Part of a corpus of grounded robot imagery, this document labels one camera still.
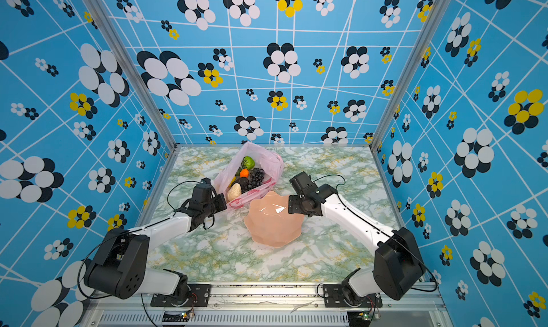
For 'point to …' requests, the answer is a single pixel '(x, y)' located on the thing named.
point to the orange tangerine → (244, 173)
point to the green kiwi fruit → (247, 163)
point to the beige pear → (235, 190)
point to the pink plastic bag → (271, 163)
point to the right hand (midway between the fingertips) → (301, 204)
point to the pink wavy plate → (270, 223)
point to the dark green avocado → (243, 183)
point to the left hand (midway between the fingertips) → (228, 197)
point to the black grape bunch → (256, 176)
